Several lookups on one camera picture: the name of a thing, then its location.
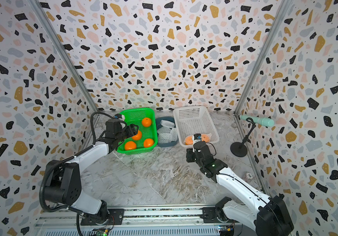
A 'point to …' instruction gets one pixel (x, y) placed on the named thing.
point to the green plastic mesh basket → (134, 116)
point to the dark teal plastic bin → (158, 122)
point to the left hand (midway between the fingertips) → (138, 127)
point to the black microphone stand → (239, 149)
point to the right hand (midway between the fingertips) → (191, 149)
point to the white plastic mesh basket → (191, 120)
